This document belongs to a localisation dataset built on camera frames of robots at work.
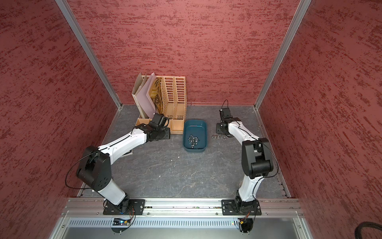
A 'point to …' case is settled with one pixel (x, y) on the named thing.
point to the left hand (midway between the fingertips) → (166, 136)
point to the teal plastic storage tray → (195, 135)
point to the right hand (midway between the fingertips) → (221, 131)
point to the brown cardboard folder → (139, 83)
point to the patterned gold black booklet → (155, 96)
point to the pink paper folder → (145, 102)
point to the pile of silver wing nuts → (193, 140)
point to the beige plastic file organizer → (168, 95)
